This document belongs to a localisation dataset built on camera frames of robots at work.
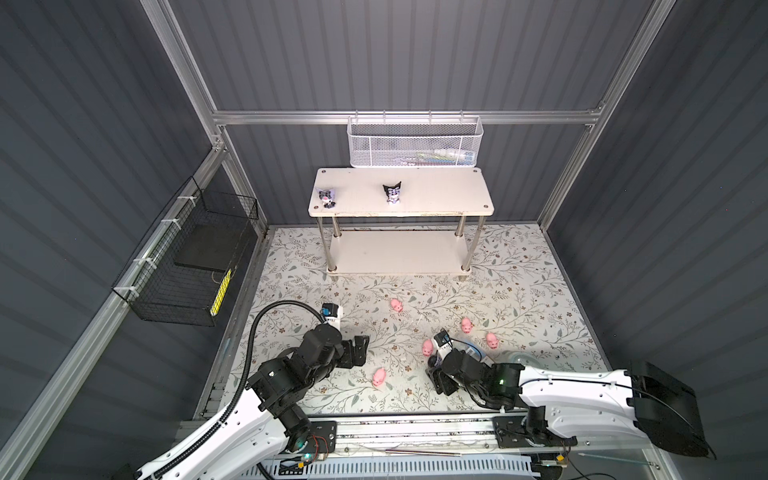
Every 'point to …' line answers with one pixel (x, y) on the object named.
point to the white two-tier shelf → (399, 221)
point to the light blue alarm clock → (525, 359)
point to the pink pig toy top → (396, 305)
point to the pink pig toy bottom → (379, 377)
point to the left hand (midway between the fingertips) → (355, 339)
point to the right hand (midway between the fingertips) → (438, 369)
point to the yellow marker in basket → (220, 293)
